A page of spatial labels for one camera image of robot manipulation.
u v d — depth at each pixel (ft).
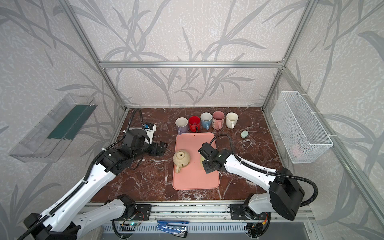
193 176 2.79
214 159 1.95
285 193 1.34
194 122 3.50
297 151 2.37
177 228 2.23
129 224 2.32
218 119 3.27
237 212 2.42
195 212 2.47
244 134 3.41
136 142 1.75
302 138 2.03
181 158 2.76
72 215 1.34
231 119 3.35
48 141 2.10
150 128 2.08
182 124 3.45
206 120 3.34
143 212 2.40
